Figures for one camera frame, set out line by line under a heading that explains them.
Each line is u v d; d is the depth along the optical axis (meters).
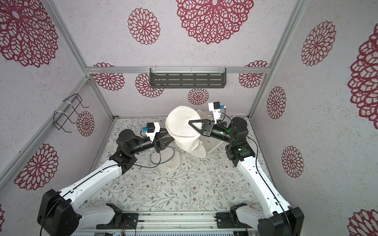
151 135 0.57
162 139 0.63
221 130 0.56
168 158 0.88
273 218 0.38
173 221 0.75
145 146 0.60
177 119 0.62
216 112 0.58
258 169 0.46
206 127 0.56
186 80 0.97
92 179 0.48
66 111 0.76
